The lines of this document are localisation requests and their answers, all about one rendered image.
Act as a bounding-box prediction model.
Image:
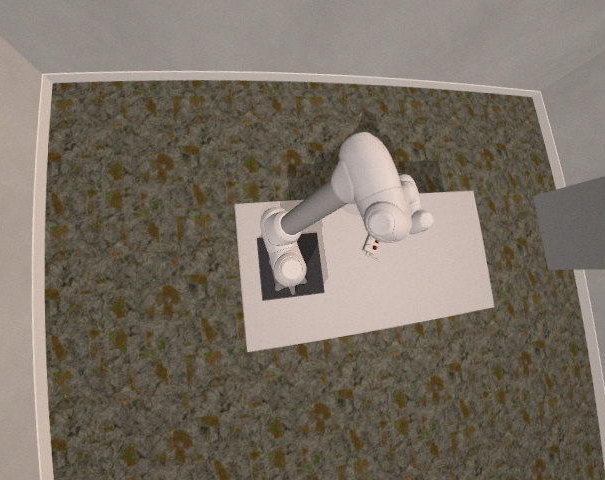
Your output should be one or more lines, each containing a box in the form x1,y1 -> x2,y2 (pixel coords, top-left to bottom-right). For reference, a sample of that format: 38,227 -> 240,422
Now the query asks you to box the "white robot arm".
260,132 -> 433,295

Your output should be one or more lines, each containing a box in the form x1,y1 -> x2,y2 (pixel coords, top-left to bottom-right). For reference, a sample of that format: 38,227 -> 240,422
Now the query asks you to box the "white power strip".
362,234 -> 379,261

